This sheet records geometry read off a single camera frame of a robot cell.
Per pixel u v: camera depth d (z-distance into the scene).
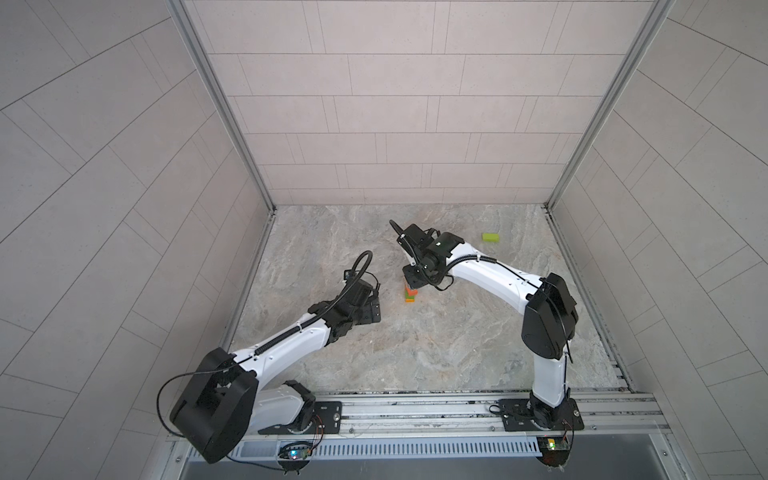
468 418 0.72
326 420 0.70
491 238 1.06
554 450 0.68
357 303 0.65
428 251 0.61
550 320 0.50
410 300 0.91
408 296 0.90
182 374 0.39
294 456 0.65
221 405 0.39
